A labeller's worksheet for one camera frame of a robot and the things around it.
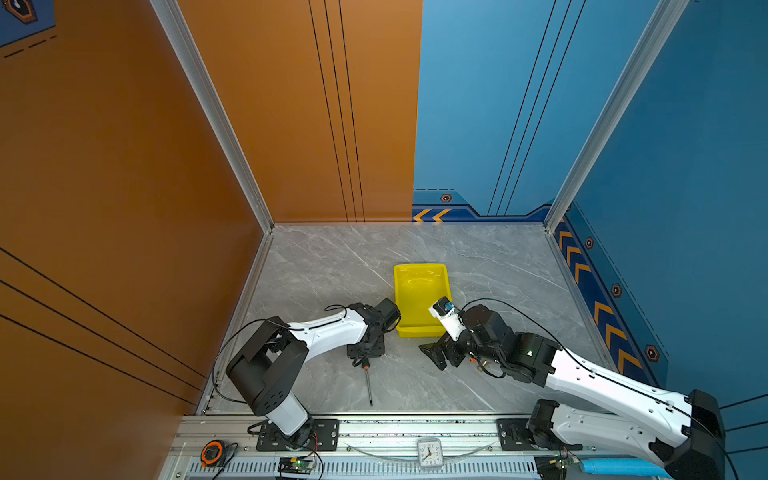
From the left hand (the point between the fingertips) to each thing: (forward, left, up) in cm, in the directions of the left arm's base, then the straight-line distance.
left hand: (373, 349), depth 88 cm
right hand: (-3, -15, +17) cm, 23 cm away
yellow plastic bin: (+21, -14, +2) cm, 26 cm away
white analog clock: (-25, -15, +3) cm, 30 cm away
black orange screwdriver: (-9, +1, -1) cm, 9 cm away
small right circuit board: (-27, -46, +1) cm, 53 cm away
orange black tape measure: (-26, +35, +3) cm, 44 cm away
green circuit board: (-28, +17, -1) cm, 33 cm away
